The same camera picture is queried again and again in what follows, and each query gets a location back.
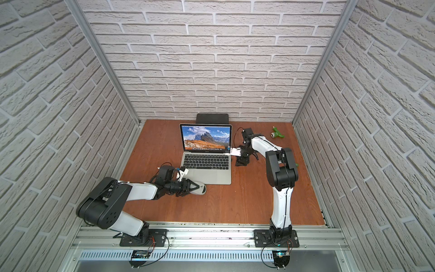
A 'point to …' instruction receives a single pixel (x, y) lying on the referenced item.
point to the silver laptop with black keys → (204, 149)
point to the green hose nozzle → (276, 133)
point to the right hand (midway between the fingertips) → (242, 157)
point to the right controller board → (281, 258)
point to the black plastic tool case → (214, 118)
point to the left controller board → (139, 254)
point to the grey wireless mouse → (201, 190)
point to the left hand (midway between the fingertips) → (198, 186)
